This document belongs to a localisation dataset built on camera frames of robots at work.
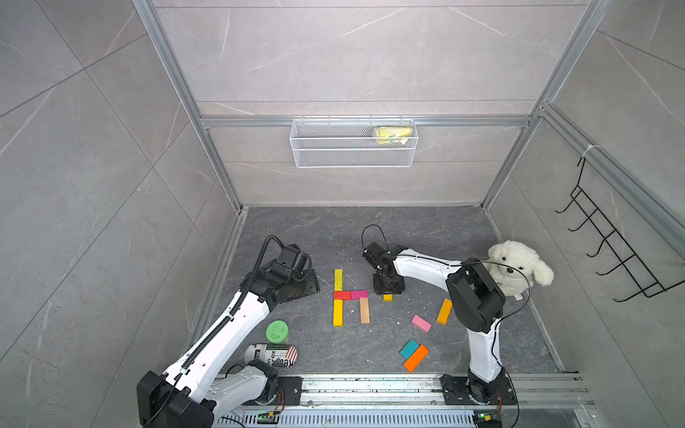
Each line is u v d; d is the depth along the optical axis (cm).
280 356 76
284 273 57
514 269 80
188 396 38
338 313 88
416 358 80
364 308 88
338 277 95
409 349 81
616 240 66
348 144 100
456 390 73
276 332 80
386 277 76
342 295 92
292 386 74
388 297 90
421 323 86
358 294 94
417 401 73
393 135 84
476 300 51
